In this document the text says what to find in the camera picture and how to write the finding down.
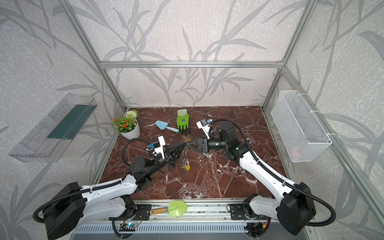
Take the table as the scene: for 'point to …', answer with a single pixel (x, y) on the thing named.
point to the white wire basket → (298, 130)
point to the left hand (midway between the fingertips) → (187, 142)
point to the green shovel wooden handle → (176, 208)
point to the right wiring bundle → (254, 230)
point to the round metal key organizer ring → (185, 163)
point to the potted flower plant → (128, 125)
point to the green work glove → (183, 121)
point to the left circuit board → (128, 227)
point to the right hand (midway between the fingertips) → (189, 141)
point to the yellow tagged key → (187, 167)
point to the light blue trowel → (163, 125)
